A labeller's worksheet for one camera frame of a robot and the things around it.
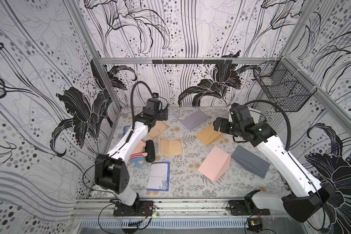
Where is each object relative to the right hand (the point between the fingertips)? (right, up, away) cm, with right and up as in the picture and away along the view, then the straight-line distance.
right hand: (222, 123), depth 75 cm
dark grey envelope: (+22, -23, +13) cm, 35 cm away
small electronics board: (+15, -50, -4) cm, 52 cm away
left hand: (-35, +6, +11) cm, 38 cm away
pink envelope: (+1, -26, +13) cm, 29 cm away
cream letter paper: (-37, -4, +33) cm, 49 cm away
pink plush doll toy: (-48, -21, +11) cm, 53 cm away
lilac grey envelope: (-10, +3, +38) cm, 40 cm away
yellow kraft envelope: (-1, -10, +27) cm, 28 cm away
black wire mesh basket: (+44, +21, +13) cm, 51 cm away
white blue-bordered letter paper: (-34, -32, +10) cm, 48 cm away
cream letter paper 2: (-28, -16, +21) cm, 39 cm away
